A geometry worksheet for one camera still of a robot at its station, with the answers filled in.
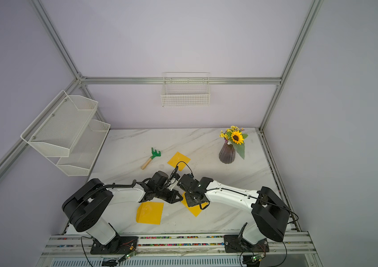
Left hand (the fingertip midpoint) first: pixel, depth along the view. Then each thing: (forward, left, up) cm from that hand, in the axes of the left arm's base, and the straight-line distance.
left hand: (181, 200), depth 87 cm
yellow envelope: (-6, +16, -1) cm, 17 cm away
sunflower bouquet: (+23, -28, +25) cm, 44 cm away
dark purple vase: (+25, -27, +8) cm, 37 cm away
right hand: (-1, -8, +3) cm, 9 cm away
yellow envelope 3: (+26, +2, -1) cm, 26 cm away
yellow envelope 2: (-9, -7, +11) cm, 16 cm away
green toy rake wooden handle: (+30, +19, +1) cm, 35 cm away
